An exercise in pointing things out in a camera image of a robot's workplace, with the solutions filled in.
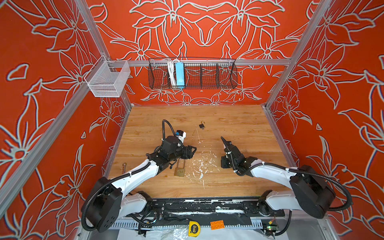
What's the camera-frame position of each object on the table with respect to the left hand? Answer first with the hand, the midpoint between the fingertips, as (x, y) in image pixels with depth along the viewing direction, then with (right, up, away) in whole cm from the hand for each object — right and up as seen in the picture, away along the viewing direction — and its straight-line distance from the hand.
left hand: (192, 147), depth 81 cm
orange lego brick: (+12, -34, -13) cm, 38 cm away
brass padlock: (-7, -15, +2) cm, 16 cm away
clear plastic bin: (-55, +42, +13) cm, 70 cm away
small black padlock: (+7, +11, +26) cm, 29 cm away
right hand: (+17, -8, +8) cm, 20 cm away
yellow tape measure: (+1, -34, -15) cm, 37 cm away
